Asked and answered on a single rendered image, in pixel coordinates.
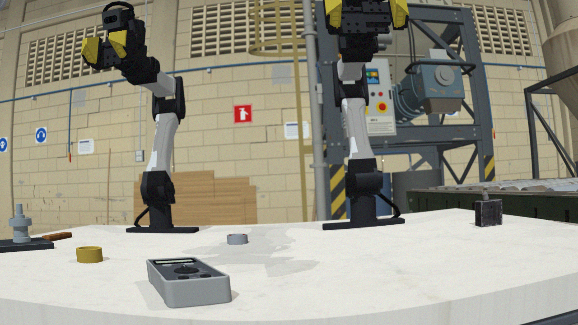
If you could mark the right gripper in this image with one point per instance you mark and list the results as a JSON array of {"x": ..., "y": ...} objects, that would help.
[{"x": 119, "y": 50}]

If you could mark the brown rectangular block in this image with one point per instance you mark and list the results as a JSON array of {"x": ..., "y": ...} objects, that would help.
[{"x": 58, "y": 236}]

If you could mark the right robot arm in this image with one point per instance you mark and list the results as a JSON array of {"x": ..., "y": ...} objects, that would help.
[{"x": 156, "y": 187}]

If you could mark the yellow sleeve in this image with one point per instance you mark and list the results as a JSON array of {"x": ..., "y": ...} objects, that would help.
[{"x": 89, "y": 254}]

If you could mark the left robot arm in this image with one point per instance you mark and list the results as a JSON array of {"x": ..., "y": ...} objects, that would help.
[{"x": 363, "y": 179}]

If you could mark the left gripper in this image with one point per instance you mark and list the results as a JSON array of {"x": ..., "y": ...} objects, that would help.
[{"x": 363, "y": 23}]

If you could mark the grey multimeter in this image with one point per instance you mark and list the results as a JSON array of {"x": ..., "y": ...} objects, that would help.
[{"x": 188, "y": 281}]

